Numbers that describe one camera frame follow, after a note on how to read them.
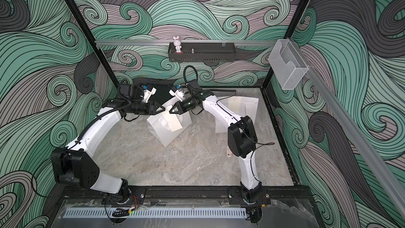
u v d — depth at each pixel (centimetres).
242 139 51
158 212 70
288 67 83
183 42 94
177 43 90
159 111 76
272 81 115
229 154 85
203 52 95
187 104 74
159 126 80
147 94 73
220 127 57
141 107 69
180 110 73
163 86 117
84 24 86
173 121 81
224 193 73
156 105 73
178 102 75
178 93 78
